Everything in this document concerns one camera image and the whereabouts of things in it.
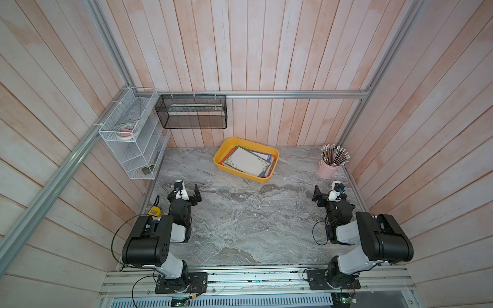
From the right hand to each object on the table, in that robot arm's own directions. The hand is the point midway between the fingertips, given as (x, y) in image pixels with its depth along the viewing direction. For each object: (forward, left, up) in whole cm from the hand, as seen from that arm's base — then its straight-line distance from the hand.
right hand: (326, 185), depth 90 cm
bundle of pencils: (+19, -9, +1) cm, 21 cm away
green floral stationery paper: (+22, +38, -9) cm, 45 cm away
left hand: (-2, +67, 0) cm, 67 cm away
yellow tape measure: (-12, +82, -6) cm, 83 cm away
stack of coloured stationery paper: (+14, +27, -9) cm, 32 cm away
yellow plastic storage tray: (+32, +52, -4) cm, 61 cm away
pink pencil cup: (+12, -4, -4) cm, 13 cm away
